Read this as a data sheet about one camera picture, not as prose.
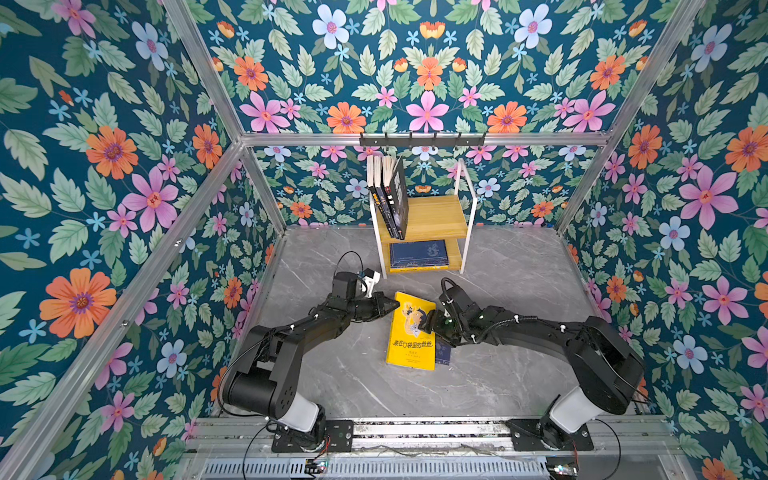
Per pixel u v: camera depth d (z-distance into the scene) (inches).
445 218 36.9
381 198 30.2
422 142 36.4
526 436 28.5
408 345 33.1
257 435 28.4
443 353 34.4
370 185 29.4
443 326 30.4
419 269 39.9
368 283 33.1
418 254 39.9
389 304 33.3
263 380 17.6
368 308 31.4
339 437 28.9
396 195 32.3
